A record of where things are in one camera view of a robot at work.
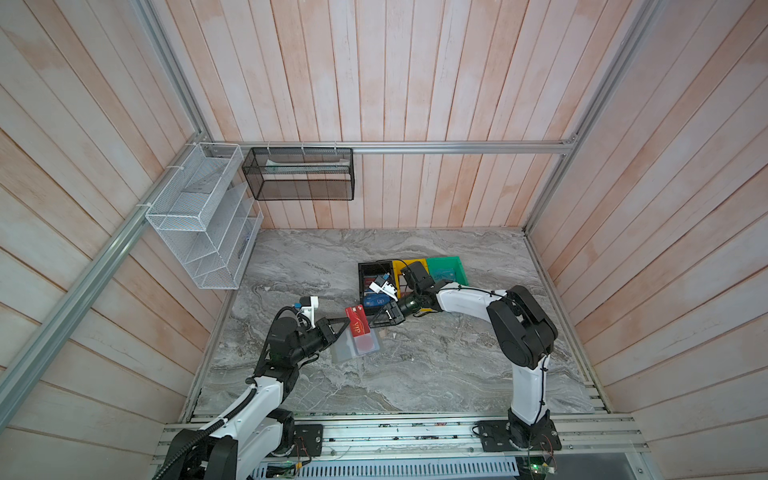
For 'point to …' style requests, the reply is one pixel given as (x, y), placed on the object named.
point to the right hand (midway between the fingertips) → (373, 325)
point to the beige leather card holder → (347, 346)
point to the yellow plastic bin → (402, 287)
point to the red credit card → (358, 320)
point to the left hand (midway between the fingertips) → (351, 325)
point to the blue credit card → (375, 299)
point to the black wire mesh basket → (301, 173)
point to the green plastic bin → (447, 269)
